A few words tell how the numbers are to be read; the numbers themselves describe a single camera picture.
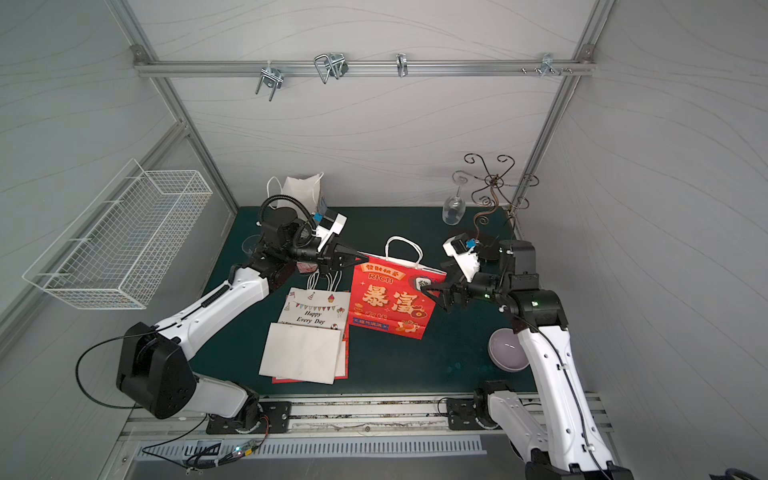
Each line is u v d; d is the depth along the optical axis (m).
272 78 0.77
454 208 0.92
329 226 0.59
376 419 0.75
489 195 0.88
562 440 0.37
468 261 0.57
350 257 0.64
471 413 0.73
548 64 0.76
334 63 0.77
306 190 0.98
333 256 0.62
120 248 0.69
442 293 0.57
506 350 0.83
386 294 0.70
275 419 0.74
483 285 0.57
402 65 0.78
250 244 1.01
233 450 0.69
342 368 0.80
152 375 0.41
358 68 0.80
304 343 0.82
